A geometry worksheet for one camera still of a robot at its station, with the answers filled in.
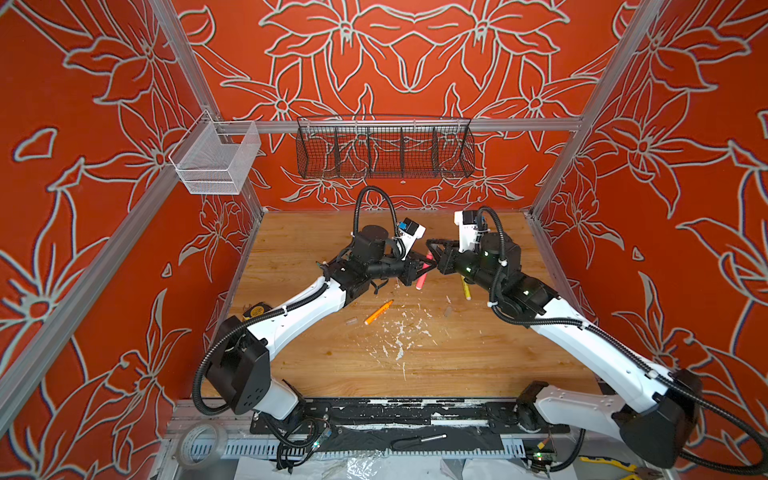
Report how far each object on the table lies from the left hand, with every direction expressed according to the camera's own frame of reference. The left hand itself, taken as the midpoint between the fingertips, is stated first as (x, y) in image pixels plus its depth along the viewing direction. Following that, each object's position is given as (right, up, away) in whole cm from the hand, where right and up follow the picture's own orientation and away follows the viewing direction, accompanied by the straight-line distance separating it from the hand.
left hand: (431, 255), depth 72 cm
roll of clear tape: (-51, -47, -2) cm, 69 cm away
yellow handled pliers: (+46, -49, -6) cm, 67 cm away
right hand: (-3, +3, -2) cm, 4 cm away
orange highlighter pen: (-13, -19, +20) cm, 31 cm away
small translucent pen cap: (-21, -21, +18) cm, 35 cm away
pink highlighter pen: (-2, -6, 0) cm, 6 cm away
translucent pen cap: (+9, -19, +21) cm, 29 cm away
